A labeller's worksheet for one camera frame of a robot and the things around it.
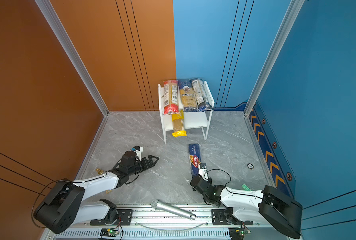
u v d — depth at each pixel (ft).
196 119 3.03
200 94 2.59
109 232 2.33
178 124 2.87
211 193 2.09
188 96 2.59
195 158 2.93
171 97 2.54
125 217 2.42
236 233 2.30
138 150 2.71
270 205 1.54
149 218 2.48
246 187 2.66
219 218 2.37
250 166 3.00
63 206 1.39
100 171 2.86
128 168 2.25
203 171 2.49
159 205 2.44
